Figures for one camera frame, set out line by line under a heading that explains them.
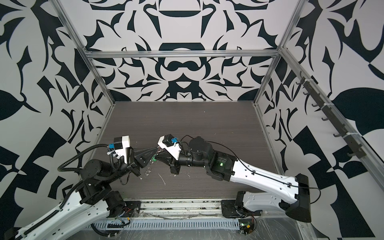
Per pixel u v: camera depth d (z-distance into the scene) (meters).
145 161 0.54
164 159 0.53
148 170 0.55
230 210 0.73
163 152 0.55
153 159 0.56
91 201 0.49
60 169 0.39
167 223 0.71
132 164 0.49
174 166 0.49
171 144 0.48
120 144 0.48
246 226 0.71
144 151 0.52
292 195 0.40
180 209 0.76
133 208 0.74
